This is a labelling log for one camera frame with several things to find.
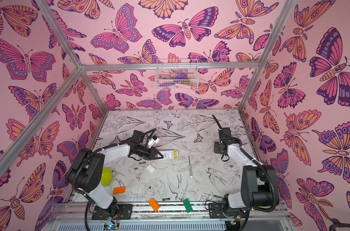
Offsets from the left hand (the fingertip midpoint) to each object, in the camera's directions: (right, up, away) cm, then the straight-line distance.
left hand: (163, 156), depth 86 cm
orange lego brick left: (-24, -18, -5) cm, 30 cm away
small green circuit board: (-26, -32, -13) cm, 44 cm away
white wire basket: (+8, +52, +10) cm, 54 cm away
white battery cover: (-8, -8, +3) cm, 12 cm away
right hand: (+37, +5, +5) cm, 37 cm away
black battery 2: (-14, -6, +6) cm, 16 cm away
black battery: (+2, -22, -8) cm, 23 cm away
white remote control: (+3, 0, +4) cm, 5 cm away
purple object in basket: (+11, +50, +9) cm, 52 cm away
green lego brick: (+14, -23, -11) cm, 29 cm away
